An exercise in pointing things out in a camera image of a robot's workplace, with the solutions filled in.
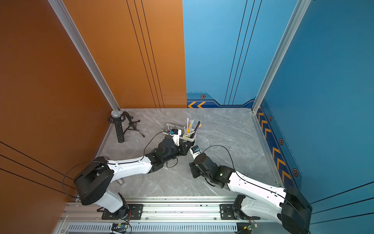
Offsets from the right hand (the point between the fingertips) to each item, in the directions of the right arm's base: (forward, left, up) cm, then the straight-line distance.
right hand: (191, 163), depth 79 cm
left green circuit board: (-28, +36, -14) cm, 48 cm away
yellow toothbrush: (+24, +1, +4) cm, 24 cm away
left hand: (+11, -1, +5) cm, 12 cm away
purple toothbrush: (+22, -3, +2) cm, 22 cm away
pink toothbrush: (+24, +3, 0) cm, 25 cm away
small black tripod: (+29, +41, -2) cm, 51 cm away
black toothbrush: (+24, -3, +4) cm, 24 cm away
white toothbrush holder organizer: (+19, +3, 0) cm, 20 cm away
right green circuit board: (-26, -30, -11) cm, 41 cm away
